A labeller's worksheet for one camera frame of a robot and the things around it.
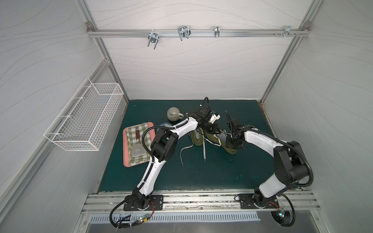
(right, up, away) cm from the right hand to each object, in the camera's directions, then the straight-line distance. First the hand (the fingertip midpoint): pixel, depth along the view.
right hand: (230, 144), depth 92 cm
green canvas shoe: (-22, +5, +4) cm, 23 cm away
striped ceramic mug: (-39, +20, +19) cm, 47 cm away
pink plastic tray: (-68, -4, +1) cm, 68 cm away
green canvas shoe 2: (-8, +4, -3) cm, 9 cm away
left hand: (-6, +8, -1) cm, 10 cm away
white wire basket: (-77, +15, -24) cm, 82 cm away
